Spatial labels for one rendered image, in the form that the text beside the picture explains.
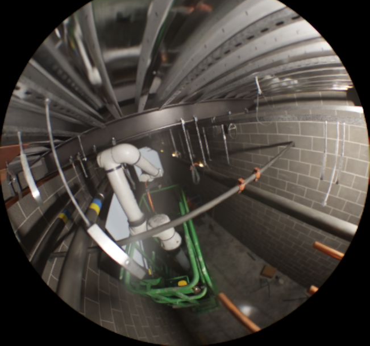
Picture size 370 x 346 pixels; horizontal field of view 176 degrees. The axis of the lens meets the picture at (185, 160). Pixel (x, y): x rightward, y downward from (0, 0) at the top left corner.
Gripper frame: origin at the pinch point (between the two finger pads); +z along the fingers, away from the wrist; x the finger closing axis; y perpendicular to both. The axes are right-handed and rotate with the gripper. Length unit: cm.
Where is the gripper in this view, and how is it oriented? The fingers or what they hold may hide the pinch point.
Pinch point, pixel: (155, 192)
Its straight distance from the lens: 151.5
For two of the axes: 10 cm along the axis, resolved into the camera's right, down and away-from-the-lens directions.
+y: -3.0, -2.0, 9.3
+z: 2.4, 9.3, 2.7
